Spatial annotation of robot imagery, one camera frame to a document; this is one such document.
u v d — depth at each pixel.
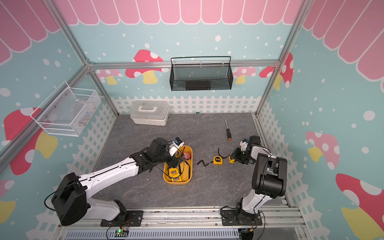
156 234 0.71
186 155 0.94
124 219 0.69
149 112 1.07
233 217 0.74
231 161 0.92
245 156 0.80
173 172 0.87
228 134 1.07
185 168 0.92
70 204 0.41
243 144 0.89
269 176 0.49
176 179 0.84
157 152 0.63
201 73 0.94
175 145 0.71
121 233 0.73
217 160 0.92
